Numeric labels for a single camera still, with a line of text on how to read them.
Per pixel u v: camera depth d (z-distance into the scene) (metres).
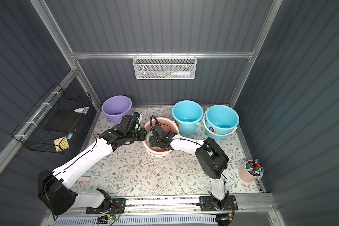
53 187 0.39
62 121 0.74
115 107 1.05
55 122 0.72
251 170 0.74
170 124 0.82
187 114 1.09
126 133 0.59
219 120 1.05
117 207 0.73
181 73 0.89
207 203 0.74
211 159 0.50
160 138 0.70
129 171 0.86
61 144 0.61
